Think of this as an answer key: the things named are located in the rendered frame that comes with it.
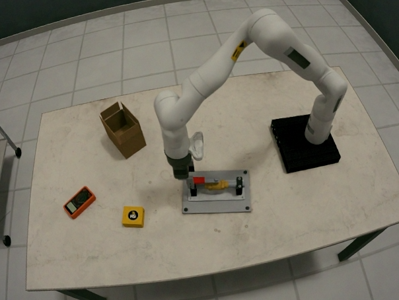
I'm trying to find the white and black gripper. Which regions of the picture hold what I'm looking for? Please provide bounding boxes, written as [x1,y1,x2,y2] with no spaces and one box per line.
[163,131,203,187]

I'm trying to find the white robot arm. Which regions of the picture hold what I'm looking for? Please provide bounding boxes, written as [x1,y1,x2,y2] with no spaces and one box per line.
[154,9,347,149]

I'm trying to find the brown cardboard box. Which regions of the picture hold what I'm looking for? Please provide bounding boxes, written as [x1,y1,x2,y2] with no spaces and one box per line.
[100,104,147,159]

